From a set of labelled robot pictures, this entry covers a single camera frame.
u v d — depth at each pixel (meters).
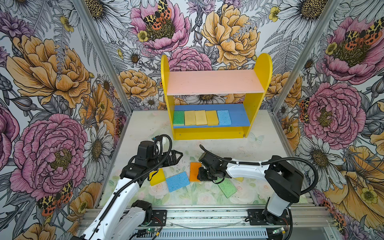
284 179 0.46
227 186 0.83
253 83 0.80
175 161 0.66
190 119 0.96
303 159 0.94
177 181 0.85
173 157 0.67
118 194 0.47
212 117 0.97
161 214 0.76
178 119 0.94
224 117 0.97
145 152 0.58
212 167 0.67
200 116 0.97
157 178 0.86
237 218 0.76
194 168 0.90
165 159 0.56
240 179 0.86
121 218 0.46
